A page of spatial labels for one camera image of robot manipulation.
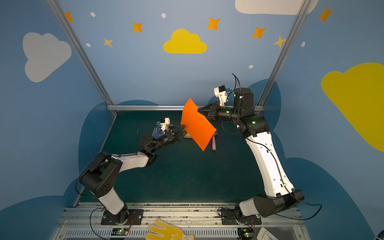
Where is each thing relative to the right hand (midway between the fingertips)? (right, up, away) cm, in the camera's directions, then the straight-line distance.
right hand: (198, 109), depth 61 cm
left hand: (-6, -10, +13) cm, 17 cm away
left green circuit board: (-38, -59, +10) cm, 71 cm away
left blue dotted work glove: (-29, -11, +48) cm, 57 cm away
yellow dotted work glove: (-18, -57, +9) cm, 61 cm away
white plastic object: (+31, -58, +8) cm, 66 cm away
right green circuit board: (+23, -59, +10) cm, 65 cm away
